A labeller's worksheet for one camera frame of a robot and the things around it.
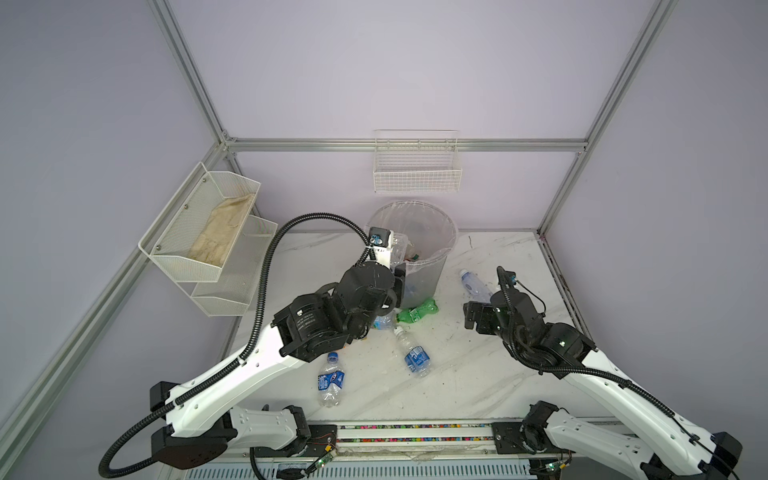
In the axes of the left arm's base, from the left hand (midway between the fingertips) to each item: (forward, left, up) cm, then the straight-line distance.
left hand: (390, 265), depth 60 cm
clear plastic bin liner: (+27, -13, -18) cm, 35 cm away
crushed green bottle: (+8, -7, -34) cm, 36 cm away
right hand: (+1, -22, -17) cm, 28 cm away
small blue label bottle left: (-12, +16, -36) cm, 42 cm away
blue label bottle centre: (-7, -8, -34) cm, 35 cm away
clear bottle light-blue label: (+4, +1, -31) cm, 31 cm away
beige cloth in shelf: (+17, +47, -10) cm, 50 cm away
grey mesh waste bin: (+18, -10, -31) cm, 38 cm away
